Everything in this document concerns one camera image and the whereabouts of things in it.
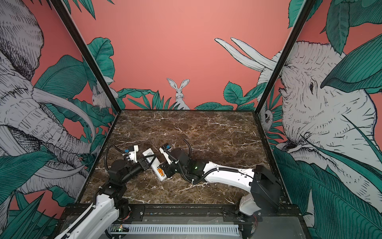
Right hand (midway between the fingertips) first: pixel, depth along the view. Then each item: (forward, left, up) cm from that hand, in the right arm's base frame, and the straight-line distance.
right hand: (158, 165), depth 72 cm
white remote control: (+2, +3, -3) cm, 5 cm away
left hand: (+6, +2, -1) cm, 7 cm away
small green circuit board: (-24, +18, -17) cm, 35 cm away
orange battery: (-1, -1, -5) cm, 5 cm away
